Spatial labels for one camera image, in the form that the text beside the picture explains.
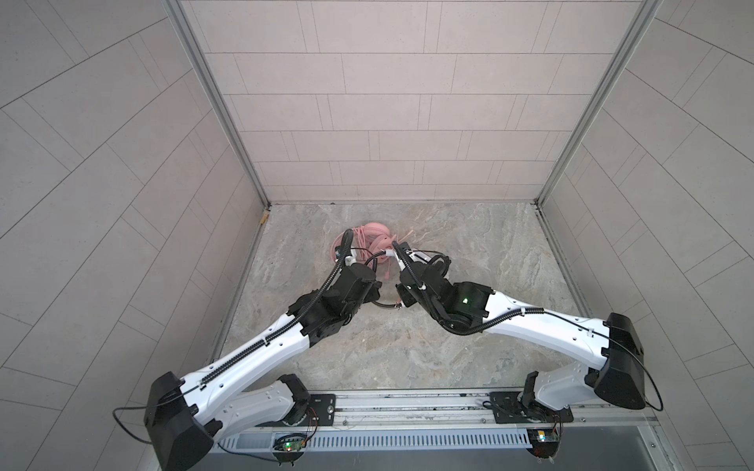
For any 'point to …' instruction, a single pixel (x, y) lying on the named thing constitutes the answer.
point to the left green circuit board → (290, 447)
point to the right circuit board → (544, 443)
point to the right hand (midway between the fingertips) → (401, 274)
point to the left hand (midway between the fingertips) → (381, 275)
